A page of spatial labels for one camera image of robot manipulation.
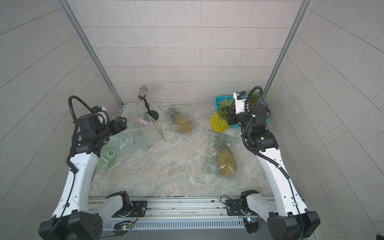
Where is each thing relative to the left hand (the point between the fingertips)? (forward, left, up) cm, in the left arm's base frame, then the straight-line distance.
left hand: (123, 118), depth 75 cm
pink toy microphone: (+14, 0, -20) cm, 24 cm away
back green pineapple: (+10, -28, -16) cm, 34 cm away
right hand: (+1, -51, +10) cm, 52 cm away
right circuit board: (-42, -64, -26) cm, 81 cm away
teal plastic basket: (+32, -53, -15) cm, 63 cm away
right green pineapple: (-14, -53, -16) cm, 57 cm away
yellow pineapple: (-2, -48, +1) cm, 48 cm away
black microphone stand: (+23, -5, -23) cm, 33 cm away
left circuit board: (-42, -3, -28) cm, 51 cm away
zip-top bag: (+29, -29, -24) cm, 47 cm away
